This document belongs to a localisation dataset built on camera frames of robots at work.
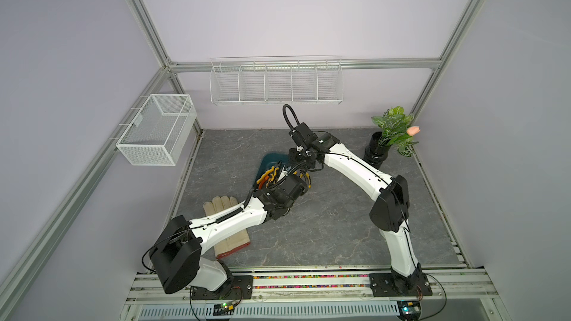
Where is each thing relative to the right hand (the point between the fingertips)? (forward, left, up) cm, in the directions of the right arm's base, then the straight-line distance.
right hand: (290, 162), depth 87 cm
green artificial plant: (+14, -43, +7) cm, 46 cm away
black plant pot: (+9, -39, -7) cm, 40 cm away
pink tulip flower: (+5, -46, +12) cm, 47 cm away
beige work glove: (-27, +21, -15) cm, 37 cm away
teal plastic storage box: (+11, +10, -13) cm, 20 cm away
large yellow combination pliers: (+3, +9, -13) cm, 16 cm away
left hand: (-10, +3, -3) cm, 11 cm away
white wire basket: (+6, +50, +10) cm, 51 cm away
